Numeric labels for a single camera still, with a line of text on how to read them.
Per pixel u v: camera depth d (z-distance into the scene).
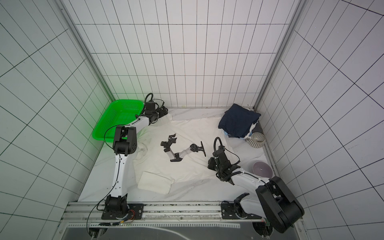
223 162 0.69
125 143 0.68
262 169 0.85
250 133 0.97
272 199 0.41
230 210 0.72
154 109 0.96
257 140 0.98
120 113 1.17
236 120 1.03
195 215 0.73
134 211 0.72
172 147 0.97
